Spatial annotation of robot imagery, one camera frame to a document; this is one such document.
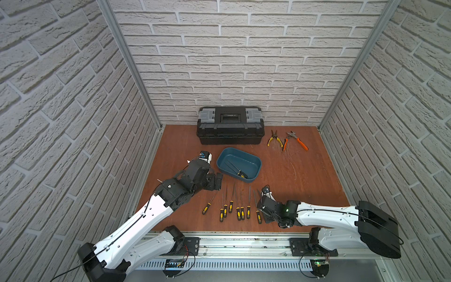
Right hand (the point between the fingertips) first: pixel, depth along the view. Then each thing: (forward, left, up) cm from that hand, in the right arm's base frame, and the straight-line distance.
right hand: (267, 210), depth 85 cm
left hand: (+10, +24, +23) cm, 34 cm away
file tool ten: (+19, +11, +2) cm, 22 cm away
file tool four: (+4, +18, +2) cm, 18 cm away
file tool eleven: (+22, +12, +2) cm, 25 cm away
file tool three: (+3, +21, +1) cm, 21 cm away
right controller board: (-24, -17, -1) cm, 30 cm away
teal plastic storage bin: (+26, +6, +2) cm, 27 cm away
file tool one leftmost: (+1, +31, +2) cm, 31 cm away
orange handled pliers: (+48, -26, +1) cm, 55 cm away
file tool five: (+1, +14, +2) cm, 15 cm away
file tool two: (+1, +23, +2) cm, 23 cm away
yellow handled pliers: (+47, -13, +1) cm, 49 cm away
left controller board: (-20, +44, -1) cm, 48 cm away
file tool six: (+1, +13, +2) cm, 13 cm away
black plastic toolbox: (+43, +16, +18) cm, 49 cm away
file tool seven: (+2, +9, +1) cm, 10 cm away
